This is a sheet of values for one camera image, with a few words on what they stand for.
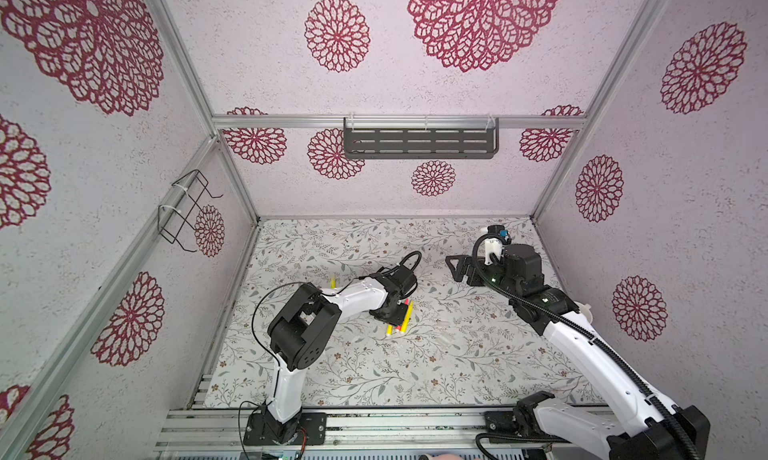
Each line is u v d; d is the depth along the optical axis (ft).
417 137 3.10
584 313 2.82
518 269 1.86
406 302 2.67
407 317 3.04
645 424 1.28
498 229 2.17
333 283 1.81
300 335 1.64
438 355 2.82
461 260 2.17
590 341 1.54
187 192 2.56
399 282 2.49
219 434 2.44
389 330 2.95
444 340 2.94
